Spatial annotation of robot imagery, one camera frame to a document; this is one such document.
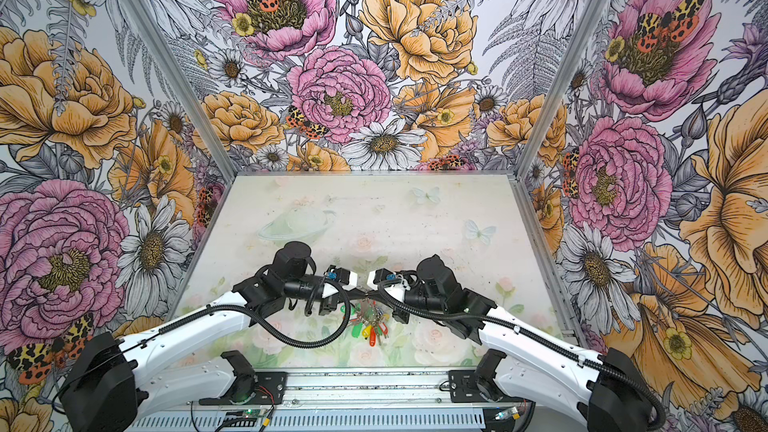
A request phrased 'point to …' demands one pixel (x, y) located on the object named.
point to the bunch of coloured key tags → (372, 332)
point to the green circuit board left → (244, 414)
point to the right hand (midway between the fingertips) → (374, 301)
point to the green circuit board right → (511, 413)
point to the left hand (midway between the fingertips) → (362, 299)
